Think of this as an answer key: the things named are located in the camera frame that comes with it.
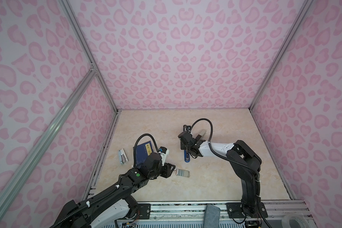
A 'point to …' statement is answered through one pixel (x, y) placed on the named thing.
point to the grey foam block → (212, 216)
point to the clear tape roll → (294, 221)
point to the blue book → (142, 151)
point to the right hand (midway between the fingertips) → (184, 140)
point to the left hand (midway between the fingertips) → (173, 164)
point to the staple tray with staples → (182, 173)
